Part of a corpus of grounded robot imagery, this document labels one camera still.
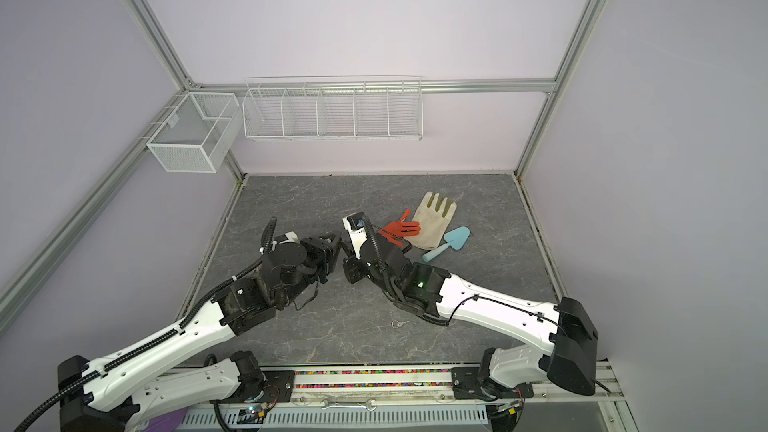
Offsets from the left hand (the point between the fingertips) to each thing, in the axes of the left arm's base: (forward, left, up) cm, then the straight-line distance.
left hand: (345, 240), depth 69 cm
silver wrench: (-30, -3, -27) cm, 41 cm away
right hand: (-1, +1, -1) cm, 2 cm away
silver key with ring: (-12, -11, -27) cm, 31 cm away
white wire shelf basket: (+51, +9, +2) cm, 52 cm away
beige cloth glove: (+25, -27, -28) cm, 46 cm away
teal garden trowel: (+16, -33, -28) cm, 46 cm away
